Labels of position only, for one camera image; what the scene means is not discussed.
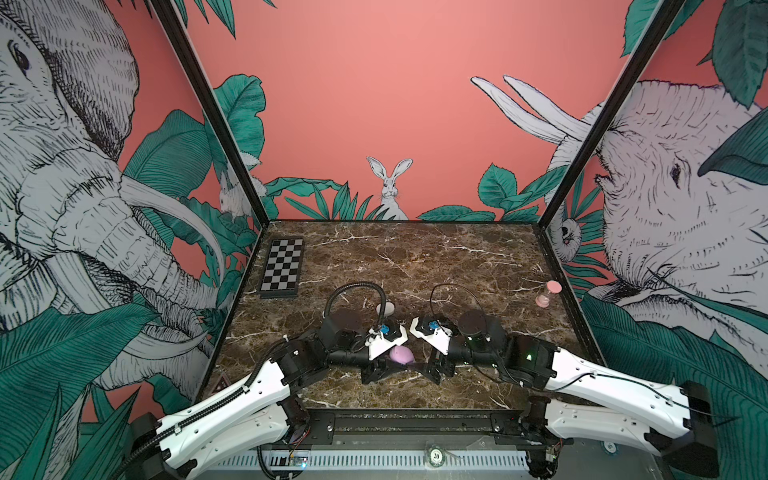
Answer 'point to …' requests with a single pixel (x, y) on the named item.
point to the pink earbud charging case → (402, 355)
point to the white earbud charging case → (389, 308)
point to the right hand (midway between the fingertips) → (414, 342)
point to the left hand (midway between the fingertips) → (403, 357)
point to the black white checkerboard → (282, 269)
